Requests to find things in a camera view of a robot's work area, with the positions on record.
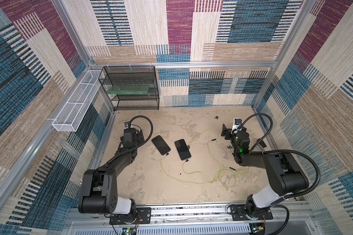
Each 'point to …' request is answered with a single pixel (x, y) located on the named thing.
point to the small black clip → (216, 117)
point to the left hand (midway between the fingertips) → (134, 134)
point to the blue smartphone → (161, 145)
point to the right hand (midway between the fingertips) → (232, 126)
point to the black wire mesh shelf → (132, 75)
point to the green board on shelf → (127, 89)
